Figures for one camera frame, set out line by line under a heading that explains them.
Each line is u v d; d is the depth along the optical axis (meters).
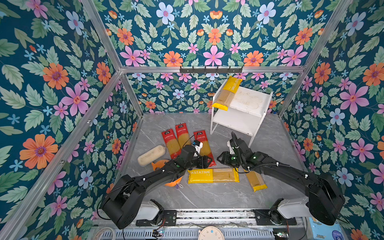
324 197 0.41
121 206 0.42
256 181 0.85
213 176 0.85
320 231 0.66
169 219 0.73
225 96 0.80
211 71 0.93
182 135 1.04
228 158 0.72
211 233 0.68
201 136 1.04
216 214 0.75
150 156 0.93
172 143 0.99
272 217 0.66
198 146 0.77
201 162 0.74
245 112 0.77
